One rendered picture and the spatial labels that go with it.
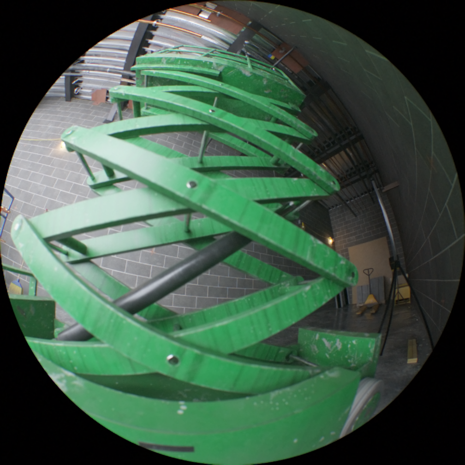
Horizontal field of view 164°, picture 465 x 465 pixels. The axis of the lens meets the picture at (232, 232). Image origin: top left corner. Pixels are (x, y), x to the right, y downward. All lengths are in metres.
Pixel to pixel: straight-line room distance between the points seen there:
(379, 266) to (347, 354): 6.43
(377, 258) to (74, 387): 7.49
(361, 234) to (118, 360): 7.67
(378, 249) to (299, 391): 7.07
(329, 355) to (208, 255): 0.88
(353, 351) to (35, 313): 1.66
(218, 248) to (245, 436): 0.59
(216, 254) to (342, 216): 7.72
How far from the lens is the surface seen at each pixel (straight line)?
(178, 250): 2.79
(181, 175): 0.51
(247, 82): 1.59
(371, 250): 7.41
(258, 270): 0.92
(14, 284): 3.06
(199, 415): 0.39
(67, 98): 5.68
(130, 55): 4.14
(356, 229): 7.72
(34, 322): 1.18
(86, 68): 4.01
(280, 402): 0.44
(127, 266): 2.66
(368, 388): 0.79
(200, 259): 0.60
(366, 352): 0.93
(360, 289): 6.07
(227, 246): 0.63
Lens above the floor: 0.72
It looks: 21 degrees up
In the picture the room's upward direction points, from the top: 3 degrees clockwise
